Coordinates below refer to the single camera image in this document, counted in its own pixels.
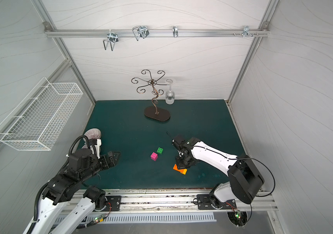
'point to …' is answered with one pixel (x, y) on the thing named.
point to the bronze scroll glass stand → (151, 112)
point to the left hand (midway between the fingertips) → (114, 155)
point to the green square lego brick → (159, 150)
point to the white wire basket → (36, 123)
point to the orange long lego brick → (175, 167)
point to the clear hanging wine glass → (170, 95)
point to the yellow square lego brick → (184, 171)
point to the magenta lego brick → (154, 156)
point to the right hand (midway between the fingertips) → (181, 166)
